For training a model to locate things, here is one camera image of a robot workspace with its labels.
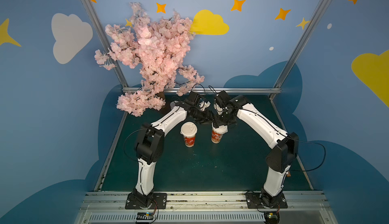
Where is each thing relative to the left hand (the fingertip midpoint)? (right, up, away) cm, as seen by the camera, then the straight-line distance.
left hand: (216, 119), depth 87 cm
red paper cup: (-16, -13, +1) cm, 20 cm away
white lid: (-16, -5, -5) cm, 17 cm away
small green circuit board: (-37, -47, -14) cm, 61 cm away
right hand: (+3, -1, -2) cm, 4 cm away
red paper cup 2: (0, -10, +1) cm, 10 cm away
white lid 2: (+2, -5, -5) cm, 8 cm away
